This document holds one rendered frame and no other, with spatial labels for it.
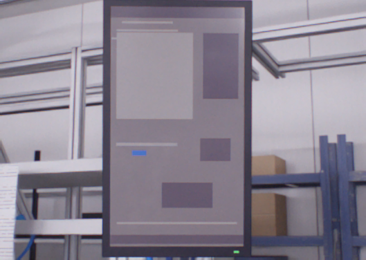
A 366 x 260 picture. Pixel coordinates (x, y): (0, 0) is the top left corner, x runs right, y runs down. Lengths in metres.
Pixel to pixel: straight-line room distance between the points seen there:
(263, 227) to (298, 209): 0.52
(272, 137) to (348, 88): 0.74
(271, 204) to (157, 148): 3.21
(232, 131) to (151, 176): 0.18
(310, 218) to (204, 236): 3.59
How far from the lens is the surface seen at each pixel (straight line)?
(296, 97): 4.85
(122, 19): 1.13
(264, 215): 4.30
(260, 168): 4.35
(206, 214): 1.13
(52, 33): 6.15
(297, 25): 2.01
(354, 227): 4.52
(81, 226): 1.57
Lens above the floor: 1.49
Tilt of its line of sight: 11 degrees up
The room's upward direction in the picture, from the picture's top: straight up
